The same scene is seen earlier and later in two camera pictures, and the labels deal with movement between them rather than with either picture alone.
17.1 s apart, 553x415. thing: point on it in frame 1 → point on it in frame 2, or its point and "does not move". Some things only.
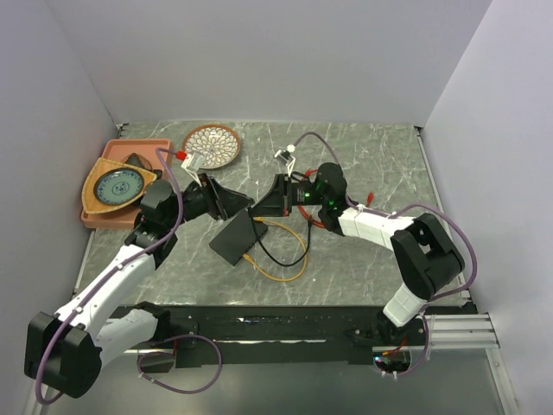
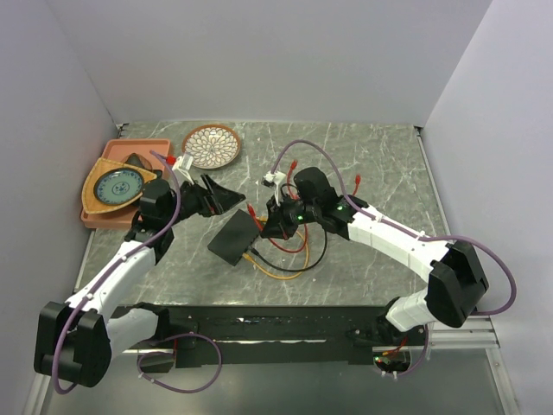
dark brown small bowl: (134, 159) does not move
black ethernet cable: (270, 251) → (255, 252)
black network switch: (238, 237) does not move
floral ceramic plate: (219, 144) does not move
